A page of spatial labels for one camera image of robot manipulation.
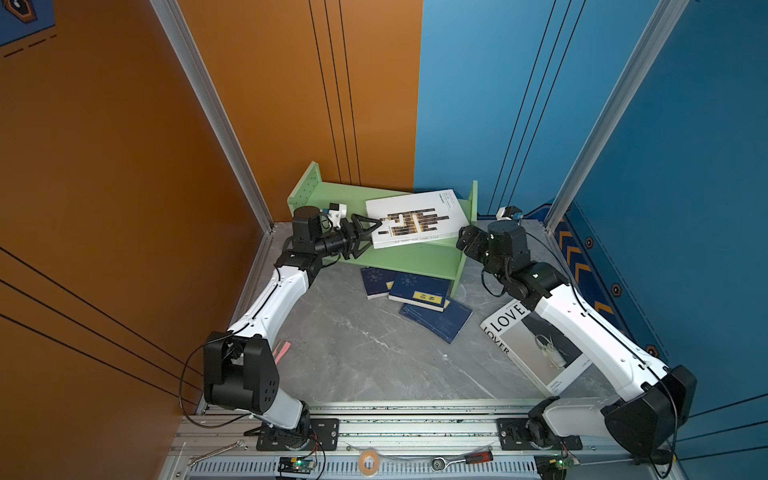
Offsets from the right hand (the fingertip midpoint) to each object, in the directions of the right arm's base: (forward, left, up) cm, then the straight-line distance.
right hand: (466, 235), depth 76 cm
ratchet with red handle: (-46, +9, -28) cm, 54 cm away
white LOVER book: (-18, -21, -27) cm, 39 cm away
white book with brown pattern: (+7, +13, 0) cm, 14 cm away
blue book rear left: (+5, +26, -29) cm, 39 cm away
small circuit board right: (-46, -19, -32) cm, 59 cm away
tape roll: (-45, +27, -31) cm, 61 cm away
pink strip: (-18, +53, -28) cm, 63 cm away
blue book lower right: (-11, +4, -28) cm, 31 cm away
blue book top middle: (0, +11, -26) cm, 28 cm away
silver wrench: (-44, +66, -29) cm, 85 cm away
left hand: (+1, +22, +2) cm, 22 cm away
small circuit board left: (-46, +43, -31) cm, 70 cm away
